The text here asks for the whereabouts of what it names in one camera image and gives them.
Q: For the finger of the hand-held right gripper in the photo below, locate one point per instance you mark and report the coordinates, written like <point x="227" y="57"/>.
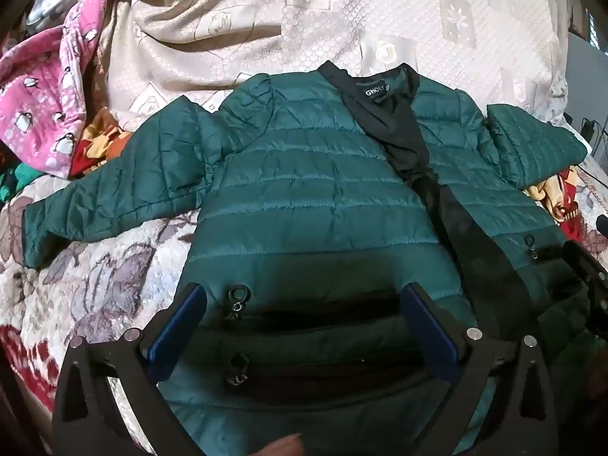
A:
<point x="593" y="289"/>

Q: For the clear plastic bag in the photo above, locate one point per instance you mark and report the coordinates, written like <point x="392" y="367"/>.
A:
<point x="50" y="0"/>

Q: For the person's left hand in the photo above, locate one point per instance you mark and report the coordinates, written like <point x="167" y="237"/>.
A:
<point x="280" y="445"/>

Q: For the beige patterned bedspread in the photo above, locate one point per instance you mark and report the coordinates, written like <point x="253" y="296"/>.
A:
<point x="285" y="23"/>

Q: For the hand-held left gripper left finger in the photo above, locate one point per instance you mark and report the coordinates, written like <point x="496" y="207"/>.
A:
<point x="175" y="324"/>

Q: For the grilled window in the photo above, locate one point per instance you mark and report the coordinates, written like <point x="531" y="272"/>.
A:
<point x="597" y="28"/>

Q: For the green quilted jacket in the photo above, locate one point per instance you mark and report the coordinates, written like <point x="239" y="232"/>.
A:
<point x="304" y="190"/>

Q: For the white refrigerator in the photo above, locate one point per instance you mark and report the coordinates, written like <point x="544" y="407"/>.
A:
<point x="586" y="76"/>

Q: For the pink penguin fleece blanket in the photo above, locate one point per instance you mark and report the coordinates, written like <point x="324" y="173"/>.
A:
<point x="38" y="104"/>

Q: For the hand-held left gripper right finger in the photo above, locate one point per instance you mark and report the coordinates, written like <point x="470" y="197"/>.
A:
<point x="428" y="327"/>

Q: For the green cloth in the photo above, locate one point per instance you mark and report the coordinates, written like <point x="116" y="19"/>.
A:
<point x="12" y="183"/>

